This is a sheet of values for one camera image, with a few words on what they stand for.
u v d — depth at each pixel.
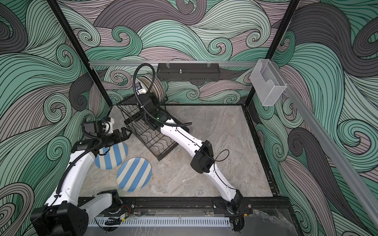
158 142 0.97
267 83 0.79
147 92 0.66
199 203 0.75
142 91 0.65
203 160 0.58
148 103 0.57
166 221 0.70
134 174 0.84
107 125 0.66
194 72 0.95
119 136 0.68
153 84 0.67
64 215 0.37
